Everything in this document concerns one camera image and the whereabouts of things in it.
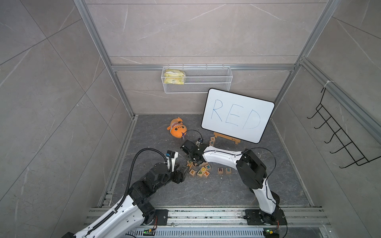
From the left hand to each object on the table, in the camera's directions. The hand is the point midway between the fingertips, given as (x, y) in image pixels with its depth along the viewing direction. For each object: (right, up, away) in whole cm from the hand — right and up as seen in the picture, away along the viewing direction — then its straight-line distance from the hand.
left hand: (185, 164), depth 73 cm
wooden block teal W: (+13, -6, +15) cm, 21 cm away
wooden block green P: (+8, -8, +12) cm, 17 cm away
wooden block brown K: (+4, -8, +13) cm, 15 cm away
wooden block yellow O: (+10, -7, +14) cm, 19 cm away
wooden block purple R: (+20, -7, +13) cm, 25 cm away
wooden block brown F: (+17, +10, +29) cm, 35 cm away
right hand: (+2, 0, +20) cm, 20 cm away
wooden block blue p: (+17, +8, +27) cm, 33 cm away
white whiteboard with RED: (+32, +26, +21) cm, 46 cm away
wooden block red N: (+12, -9, +12) cm, 19 cm away
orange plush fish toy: (-7, +18, +27) cm, 33 cm away
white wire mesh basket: (+6, +52, +27) cm, 59 cm away
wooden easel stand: (+27, +12, +28) cm, 41 cm away
